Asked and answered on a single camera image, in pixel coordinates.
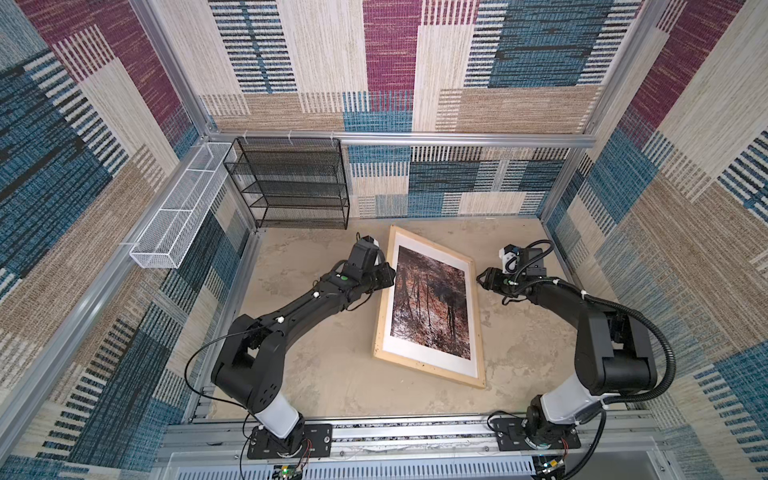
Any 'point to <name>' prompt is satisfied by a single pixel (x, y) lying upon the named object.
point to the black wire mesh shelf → (293, 183)
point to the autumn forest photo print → (430, 304)
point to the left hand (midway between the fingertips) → (394, 269)
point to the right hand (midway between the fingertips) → (485, 282)
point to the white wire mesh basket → (165, 241)
